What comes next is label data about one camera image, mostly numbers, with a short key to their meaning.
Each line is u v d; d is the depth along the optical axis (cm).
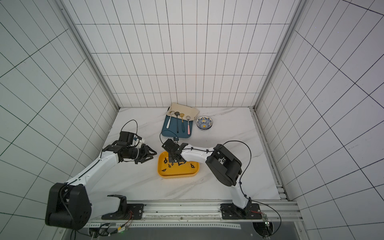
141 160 74
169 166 88
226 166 50
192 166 88
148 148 78
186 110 118
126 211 69
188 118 113
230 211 68
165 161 90
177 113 114
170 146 73
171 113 114
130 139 70
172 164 90
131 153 70
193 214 73
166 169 87
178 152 68
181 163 74
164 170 86
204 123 107
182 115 114
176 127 107
